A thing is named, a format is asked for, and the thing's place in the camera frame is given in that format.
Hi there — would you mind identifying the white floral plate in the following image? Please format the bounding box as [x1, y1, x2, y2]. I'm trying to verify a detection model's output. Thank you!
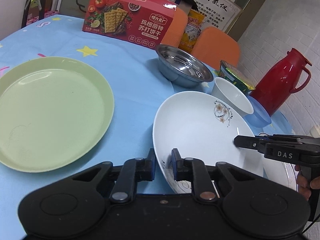
[152, 91, 264, 193]

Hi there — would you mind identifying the white ribbed bowl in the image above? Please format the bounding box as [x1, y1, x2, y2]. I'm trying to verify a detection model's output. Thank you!
[211, 77, 254, 117]

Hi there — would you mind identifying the stainless steel bowl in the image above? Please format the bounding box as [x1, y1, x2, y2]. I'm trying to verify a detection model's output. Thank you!
[156, 44, 214, 88]

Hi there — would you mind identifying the person's right hand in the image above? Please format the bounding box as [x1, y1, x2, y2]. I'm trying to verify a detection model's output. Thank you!
[295, 165, 311, 200]

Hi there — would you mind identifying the blue translucent plastic bowl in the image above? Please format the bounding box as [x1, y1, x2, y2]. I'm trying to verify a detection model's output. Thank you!
[244, 95, 272, 128]

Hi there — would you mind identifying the red thermos jug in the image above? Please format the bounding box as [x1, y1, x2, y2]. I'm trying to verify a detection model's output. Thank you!
[250, 48, 311, 116]

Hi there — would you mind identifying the green instant noodle cup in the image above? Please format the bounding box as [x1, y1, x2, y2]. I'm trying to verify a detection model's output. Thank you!
[218, 60, 255, 94]

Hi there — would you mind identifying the light green plastic plate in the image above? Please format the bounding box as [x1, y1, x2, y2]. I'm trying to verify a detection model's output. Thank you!
[1, 56, 114, 173]

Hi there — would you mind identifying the orange chair right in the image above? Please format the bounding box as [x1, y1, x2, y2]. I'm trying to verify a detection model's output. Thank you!
[191, 27, 240, 70]

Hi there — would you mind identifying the orange chair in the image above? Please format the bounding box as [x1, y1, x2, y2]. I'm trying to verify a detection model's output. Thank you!
[191, 27, 240, 70]
[161, 8, 188, 48]

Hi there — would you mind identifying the yellow snack bag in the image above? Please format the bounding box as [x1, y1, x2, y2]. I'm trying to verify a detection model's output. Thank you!
[178, 9, 205, 54]

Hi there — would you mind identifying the orange chair left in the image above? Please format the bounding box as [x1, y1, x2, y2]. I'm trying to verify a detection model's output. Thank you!
[161, 8, 188, 48]

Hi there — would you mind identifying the red cracker box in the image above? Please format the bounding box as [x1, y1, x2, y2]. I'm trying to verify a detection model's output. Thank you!
[82, 0, 178, 49]

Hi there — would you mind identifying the black metal rack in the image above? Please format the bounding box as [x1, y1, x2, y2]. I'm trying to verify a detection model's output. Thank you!
[21, 0, 51, 29]

